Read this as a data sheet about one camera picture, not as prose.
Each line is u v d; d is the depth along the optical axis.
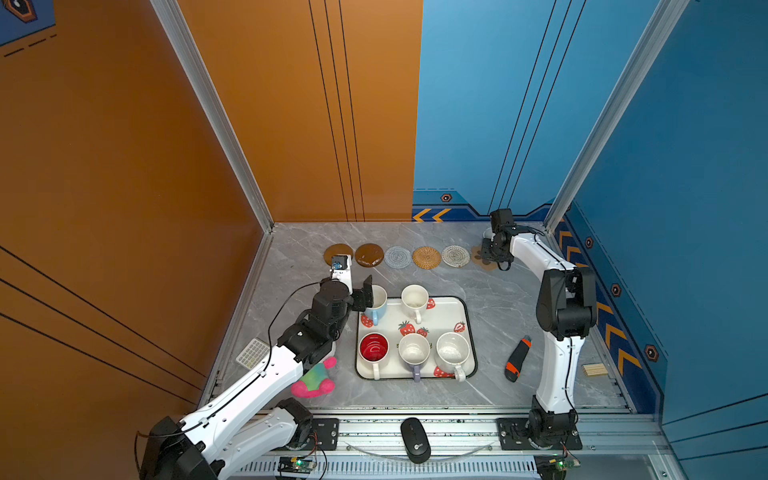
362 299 0.68
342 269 0.64
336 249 1.13
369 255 1.09
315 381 0.77
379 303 0.88
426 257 1.09
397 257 1.09
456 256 1.09
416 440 0.72
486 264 1.06
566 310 0.56
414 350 0.87
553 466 0.70
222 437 0.41
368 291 0.69
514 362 0.83
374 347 0.85
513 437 0.72
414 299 0.92
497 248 0.82
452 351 0.86
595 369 0.84
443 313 0.96
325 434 0.73
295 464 0.71
